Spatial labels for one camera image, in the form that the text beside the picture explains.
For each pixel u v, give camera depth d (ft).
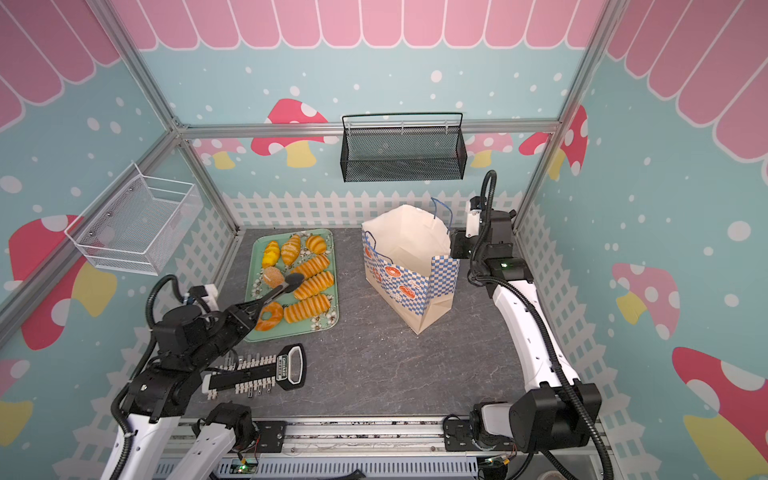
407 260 3.35
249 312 2.19
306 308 3.08
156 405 1.47
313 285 3.24
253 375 2.72
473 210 2.17
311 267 3.39
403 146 3.08
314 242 3.62
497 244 1.84
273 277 3.27
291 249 3.58
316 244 3.61
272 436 2.44
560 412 1.27
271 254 3.56
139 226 3.91
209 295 2.03
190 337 1.61
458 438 2.43
